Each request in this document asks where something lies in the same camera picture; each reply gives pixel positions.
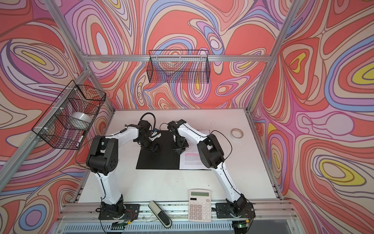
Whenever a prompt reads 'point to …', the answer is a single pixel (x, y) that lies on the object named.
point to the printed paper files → (191, 158)
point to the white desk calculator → (199, 205)
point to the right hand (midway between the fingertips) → (181, 155)
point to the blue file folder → (167, 158)
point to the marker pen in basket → (80, 140)
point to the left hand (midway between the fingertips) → (158, 148)
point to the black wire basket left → (66, 122)
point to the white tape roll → (236, 134)
